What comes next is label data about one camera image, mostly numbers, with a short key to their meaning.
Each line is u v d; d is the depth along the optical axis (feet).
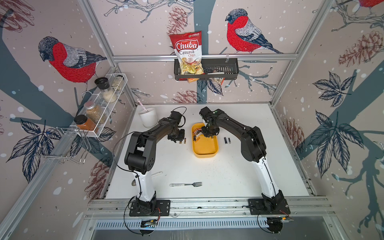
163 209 2.39
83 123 1.96
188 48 2.67
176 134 2.71
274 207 2.10
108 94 2.54
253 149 2.04
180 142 3.21
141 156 1.67
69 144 1.95
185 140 3.27
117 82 2.83
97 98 2.49
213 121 2.45
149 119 3.20
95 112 2.12
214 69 3.51
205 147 3.06
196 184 2.66
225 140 3.23
